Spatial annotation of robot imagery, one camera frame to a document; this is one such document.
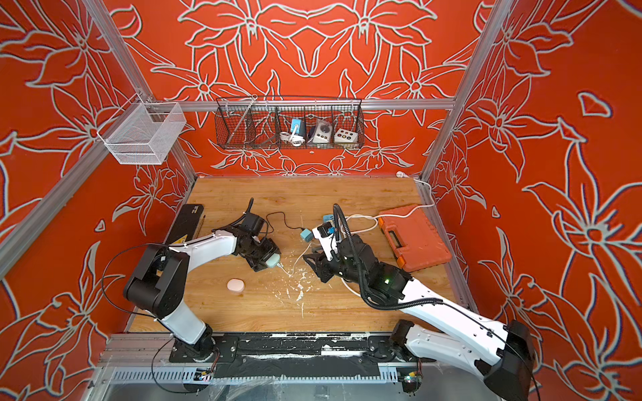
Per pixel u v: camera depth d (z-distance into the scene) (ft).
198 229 3.31
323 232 1.94
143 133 2.95
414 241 3.05
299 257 2.73
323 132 2.97
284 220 3.38
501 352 1.29
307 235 3.16
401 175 3.97
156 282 1.52
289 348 2.44
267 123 3.30
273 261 2.90
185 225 3.35
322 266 1.94
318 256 2.00
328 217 3.31
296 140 2.82
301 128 2.77
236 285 2.80
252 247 2.54
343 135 3.09
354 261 1.62
